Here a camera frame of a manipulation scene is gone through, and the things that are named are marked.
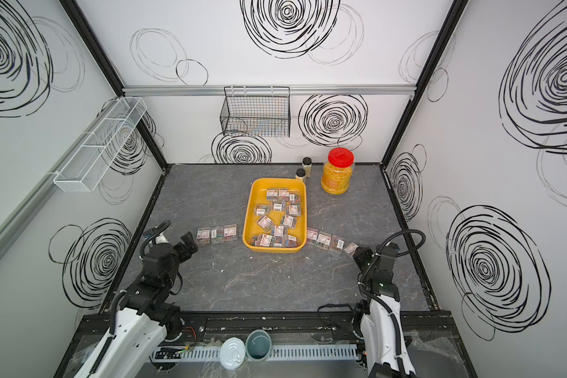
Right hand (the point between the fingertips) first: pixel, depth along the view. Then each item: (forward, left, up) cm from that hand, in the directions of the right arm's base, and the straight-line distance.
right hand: (360, 250), depth 85 cm
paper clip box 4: (+1, +3, -2) cm, 3 cm away
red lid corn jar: (+33, +6, +6) cm, 34 cm away
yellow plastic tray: (+26, +41, -3) cm, 49 cm away
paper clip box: (+6, +60, -2) cm, 61 cm away
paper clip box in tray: (+26, +35, -2) cm, 44 cm away
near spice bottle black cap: (+34, +22, +4) cm, 41 cm away
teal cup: (-30, +35, -4) cm, 46 cm away
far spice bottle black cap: (+45, +19, +1) cm, 49 cm away
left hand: (-2, +63, +9) cm, 64 cm away
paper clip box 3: (+4, +7, -4) cm, 9 cm away
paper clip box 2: (+7, +17, -3) cm, 19 cm away
